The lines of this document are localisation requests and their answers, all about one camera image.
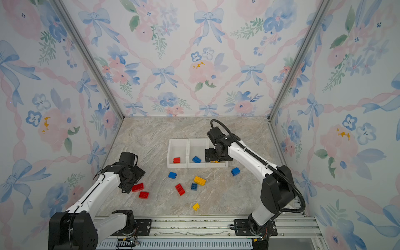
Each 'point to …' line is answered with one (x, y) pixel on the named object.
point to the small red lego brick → (176, 160)
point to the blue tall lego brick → (235, 171)
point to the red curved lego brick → (179, 189)
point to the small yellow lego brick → (196, 207)
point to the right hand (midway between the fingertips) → (215, 157)
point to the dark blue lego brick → (194, 186)
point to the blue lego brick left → (172, 175)
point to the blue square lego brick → (196, 159)
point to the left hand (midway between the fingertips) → (140, 177)
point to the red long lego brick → (137, 187)
